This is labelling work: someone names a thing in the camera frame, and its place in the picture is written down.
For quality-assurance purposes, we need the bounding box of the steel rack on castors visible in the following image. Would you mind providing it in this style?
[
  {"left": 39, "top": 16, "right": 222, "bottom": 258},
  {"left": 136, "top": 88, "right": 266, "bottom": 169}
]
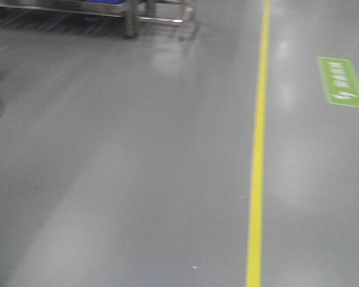
[{"left": 0, "top": 0, "right": 198, "bottom": 41}]

